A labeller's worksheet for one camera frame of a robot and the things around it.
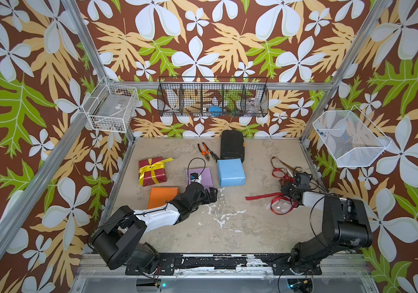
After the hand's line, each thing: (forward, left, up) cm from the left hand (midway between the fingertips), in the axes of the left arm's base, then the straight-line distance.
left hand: (211, 188), depth 88 cm
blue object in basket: (+35, -2, +21) cm, 41 cm away
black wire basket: (+43, -1, +23) cm, 49 cm away
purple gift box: (+6, +3, -2) cm, 7 cm away
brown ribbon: (+7, -38, -4) cm, 39 cm away
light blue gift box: (+11, -11, -2) cm, 16 cm away
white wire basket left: (+27, +48, +27) cm, 61 cm away
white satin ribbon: (-6, -35, -5) cm, 36 cm away
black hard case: (+33, -13, -4) cm, 35 cm away
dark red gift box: (+10, +28, -1) cm, 29 cm away
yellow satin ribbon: (+13, +33, -1) cm, 36 cm away
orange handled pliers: (+28, +4, -7) cm, 29 cm away
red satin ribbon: (0, -36, -7) cm, 37 cm away
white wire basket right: (+14, -64, +20) cm, 69 cm away
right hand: (+6, -40, -8) cm, 42 cm away
